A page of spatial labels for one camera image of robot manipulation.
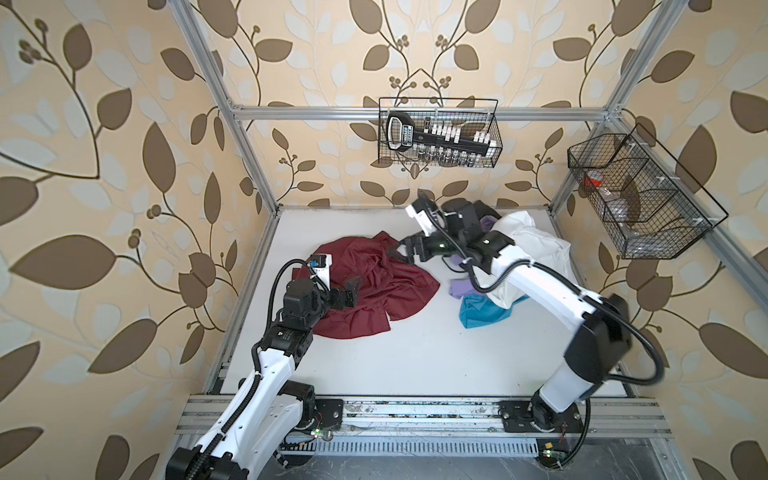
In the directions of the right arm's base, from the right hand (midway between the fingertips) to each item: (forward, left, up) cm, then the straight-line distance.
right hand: (400, 246), depth 76 cm
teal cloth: (-6, -24, -24) cm, 35 cm away
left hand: (-3, +15, -7) cm, 17 cm away
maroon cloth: (+3, +3, -24) cm, 24 cm away
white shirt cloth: (+5, -39, -7) cm, 39 cm away
